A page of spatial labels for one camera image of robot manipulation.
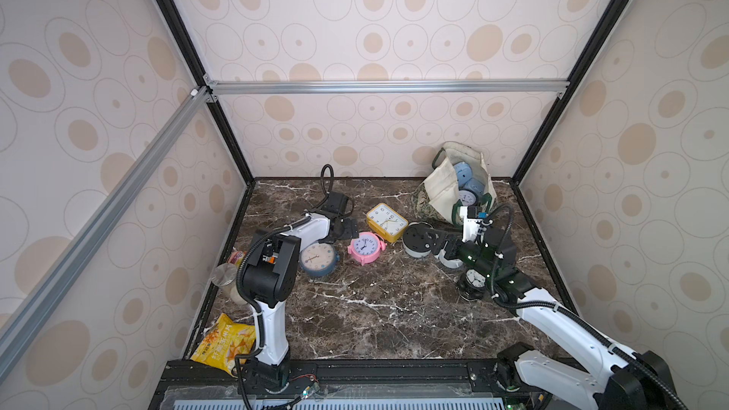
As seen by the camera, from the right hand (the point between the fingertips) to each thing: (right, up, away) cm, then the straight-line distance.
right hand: (445, 229), depth 78 cm
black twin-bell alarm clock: (+15, +9, +25) cm, 30 cm away
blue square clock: (+15, +19, +31) cm, 40 cm away
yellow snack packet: (-61, -31, -1) cm, 69 cm away
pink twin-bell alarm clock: (-22, -8, +19) cm, 30 cm away
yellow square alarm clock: (-15, 0, +25) cm, 29 cm away
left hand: (-27, -2, +21) cm, 34 cm away
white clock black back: (-4, -5, +20) cm, 22 cm away
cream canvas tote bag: (+3, +10, +21) cm, 24 cm away
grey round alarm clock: (-38, -12, +16) cm, 43 cm away
